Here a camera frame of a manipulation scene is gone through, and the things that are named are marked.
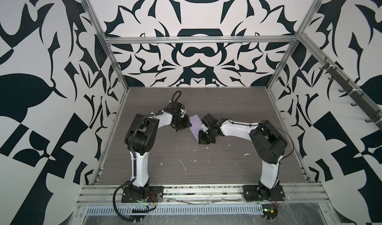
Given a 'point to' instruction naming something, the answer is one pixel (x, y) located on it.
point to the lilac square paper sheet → (196, 122)
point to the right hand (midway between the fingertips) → (198, 141)
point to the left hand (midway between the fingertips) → (192, 122)
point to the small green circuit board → (270, 211)
